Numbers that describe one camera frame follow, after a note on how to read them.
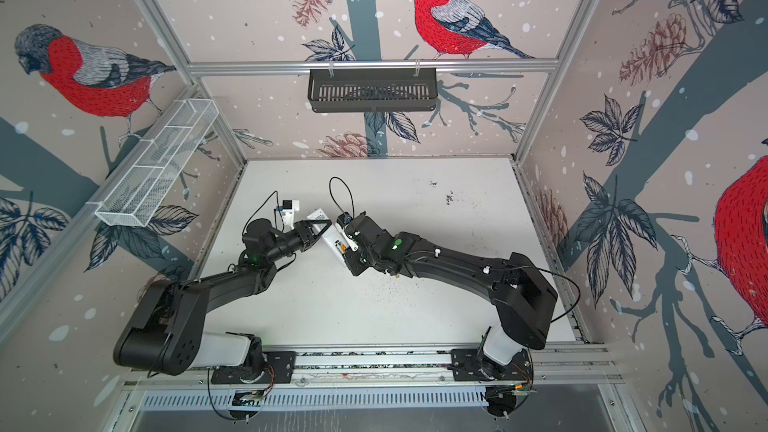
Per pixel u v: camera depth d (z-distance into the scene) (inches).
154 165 30.5
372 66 39.3
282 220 31.3
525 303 16.8
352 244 27.5
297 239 29.9
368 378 28.6
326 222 32.6
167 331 17.0
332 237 32.1
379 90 40.9
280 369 28.8
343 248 32.1
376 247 23.6
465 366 28.7
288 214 31.5
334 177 24.9
